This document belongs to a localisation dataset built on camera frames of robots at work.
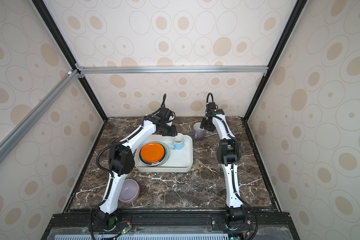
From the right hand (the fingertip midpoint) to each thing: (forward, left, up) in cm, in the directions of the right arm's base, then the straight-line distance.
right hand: (204, 126), depth 106 cm
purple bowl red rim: (-45, +44, 0) cm, 63 cm away
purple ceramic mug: (-5, +4, -1) cm, 7 cm away
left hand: (-10, +18, +8) cm, 22 cm away
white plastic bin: (-25, +18, -5) cm, 31 cm away
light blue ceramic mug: (-15, +19, +3) cm, 24 cm away
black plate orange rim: (-20, +35, -1) cm, 41 cm away
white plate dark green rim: (-26, +28, -3) cm, 39 cm away
